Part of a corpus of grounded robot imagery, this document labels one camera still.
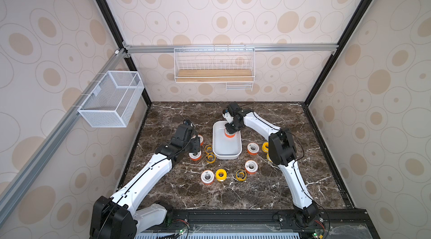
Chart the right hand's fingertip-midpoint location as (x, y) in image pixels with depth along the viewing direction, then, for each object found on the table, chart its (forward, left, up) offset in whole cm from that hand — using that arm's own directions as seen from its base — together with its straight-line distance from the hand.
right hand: (227, 131), depth 103 cm
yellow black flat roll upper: (-12, +11, 0) cm, 16 cm away
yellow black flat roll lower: (-18, +9, 0) cm, 20 cm away
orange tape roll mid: (-18, +17, 0) cm, 25 cm away
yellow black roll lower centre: (-26, -8, -1) cm, 27 cm away
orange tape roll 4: (-3, -1, +1) cm, 4 cm away
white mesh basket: (+12, +75, +10) cm, 77 cm away
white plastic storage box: (-10, +1, -1) cm, 11 cm away
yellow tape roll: (-27, +3, -1) cm, 27 cm away
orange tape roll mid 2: (-11, -15, -1) cm, 19 cm away
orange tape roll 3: (-22, -13, -1) cm, 26 cm away
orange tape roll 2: (-28, +9, -1) cm, 30 cm away
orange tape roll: (-9, +15, 0) cm, 17 cm away
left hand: (-16, +14, +15) cm, 26 cm away
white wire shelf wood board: (+28, -3, +28) cm, 40 cm away
